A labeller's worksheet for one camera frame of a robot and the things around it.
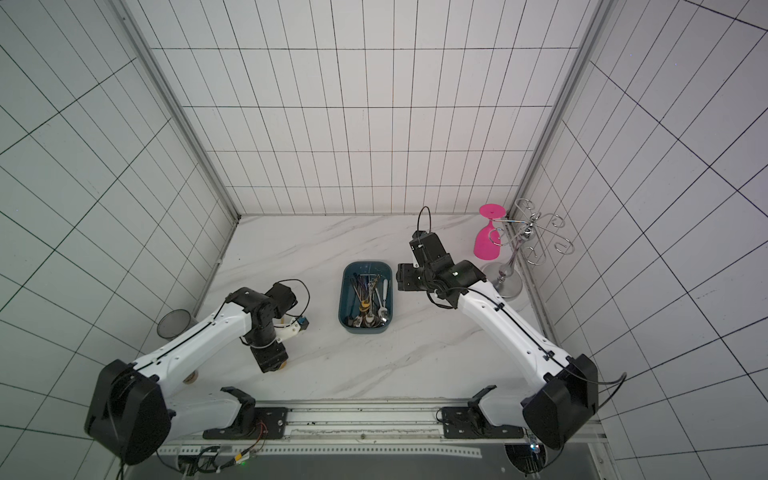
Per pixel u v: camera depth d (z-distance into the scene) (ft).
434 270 1.87
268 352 2.27
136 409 1.28
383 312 2.95
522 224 3.86
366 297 3.11
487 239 2.97
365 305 2.98
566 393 1.24
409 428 2.39
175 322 2.63
